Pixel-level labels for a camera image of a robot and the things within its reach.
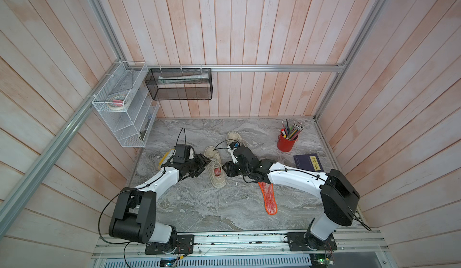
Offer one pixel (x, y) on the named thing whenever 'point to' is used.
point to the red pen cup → (285, 145)
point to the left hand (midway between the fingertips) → (209, 164)
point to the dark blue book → (309, 161)
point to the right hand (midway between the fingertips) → (225, 166)
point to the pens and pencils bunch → (291, 133)
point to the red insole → (268, 190)
